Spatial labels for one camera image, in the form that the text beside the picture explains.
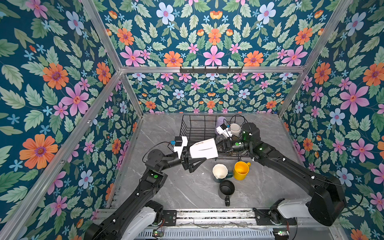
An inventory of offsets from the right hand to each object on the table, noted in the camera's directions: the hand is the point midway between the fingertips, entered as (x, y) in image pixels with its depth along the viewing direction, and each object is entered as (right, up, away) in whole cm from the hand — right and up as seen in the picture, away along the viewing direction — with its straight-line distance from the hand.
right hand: (211, 151), depth 64 cm
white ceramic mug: (-3, +2, -7) cm, 8 cm away
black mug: (+10, -24, +18) cm, 31 cm away
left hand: (-4, +1, -3) cm, 5 cm away
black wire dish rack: (-6, +10, +47) cm, 48 cm away
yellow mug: (+19, -15, +24) cm, 35 cm away
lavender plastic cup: (+8, +14, +31) cm, 35 cm away
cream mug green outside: (+6, -16, +22) cm, 28 cm away
